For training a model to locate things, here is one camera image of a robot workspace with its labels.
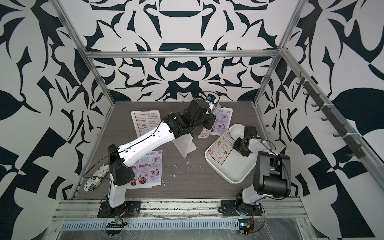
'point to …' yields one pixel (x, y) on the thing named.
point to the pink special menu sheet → (148, 169)
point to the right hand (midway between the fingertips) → (236, 144)
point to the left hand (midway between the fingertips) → (212, 111)
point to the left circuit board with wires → (116, 226)
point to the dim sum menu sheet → (147, 121)
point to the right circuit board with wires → (247, 225)
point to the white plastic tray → (235, 168)
